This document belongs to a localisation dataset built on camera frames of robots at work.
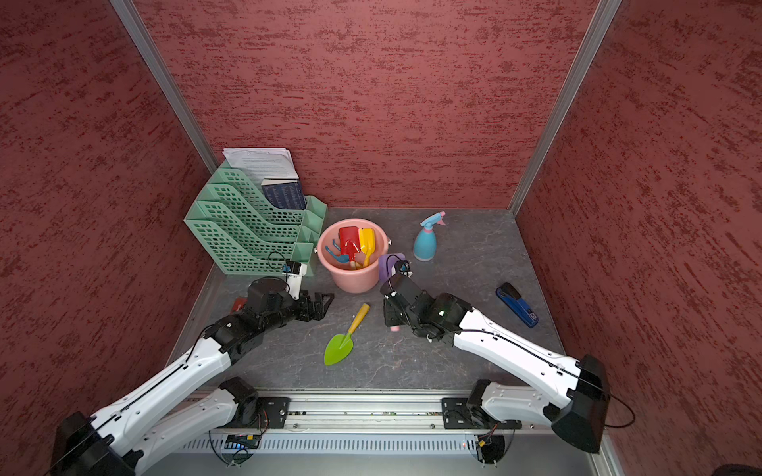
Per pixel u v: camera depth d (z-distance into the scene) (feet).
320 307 2.31
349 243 3.11
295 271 2.27
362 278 2.92
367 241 3.11
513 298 3.02
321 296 2.28
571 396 1.28
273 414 2.44
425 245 3.30
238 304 3.02
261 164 3.34
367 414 2.49
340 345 2.80
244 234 3.18
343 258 3.11
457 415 2.42
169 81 2.72
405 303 1.76
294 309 2.21
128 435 1.34
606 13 2.33
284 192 3.49
